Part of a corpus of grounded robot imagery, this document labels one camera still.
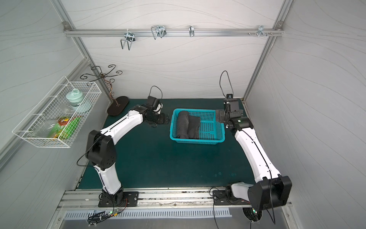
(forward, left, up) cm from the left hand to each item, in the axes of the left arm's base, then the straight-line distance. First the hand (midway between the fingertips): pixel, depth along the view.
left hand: (164, 120), depth 90 cm
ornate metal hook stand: (+22, +40, +18) cm, 50 cm away
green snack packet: (-21, +40, +20) cm, 50 cm away
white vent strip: (-49, +38, -14) cm, 64 cm away
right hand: (-3, -39, +13) cm, 41 cm away
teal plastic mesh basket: (0, -32, -14) cm, 35 cm away
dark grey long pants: (0, -16, -6) cm, 17 cm away
